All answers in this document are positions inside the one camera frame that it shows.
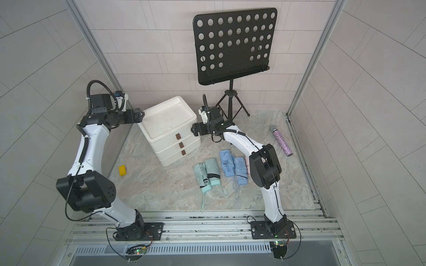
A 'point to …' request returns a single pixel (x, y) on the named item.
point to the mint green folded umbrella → (202, 177)
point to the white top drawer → (182, 132)
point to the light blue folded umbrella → (228, 163)
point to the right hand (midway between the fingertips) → (198, 127)
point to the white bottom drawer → (171, 158)
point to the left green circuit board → (140, 251)
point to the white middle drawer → (174, 146)
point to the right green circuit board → (280, 243)
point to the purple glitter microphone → (283, 143)
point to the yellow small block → (122, 170)
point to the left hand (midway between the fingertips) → (138, 110)
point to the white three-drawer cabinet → (167, 126)
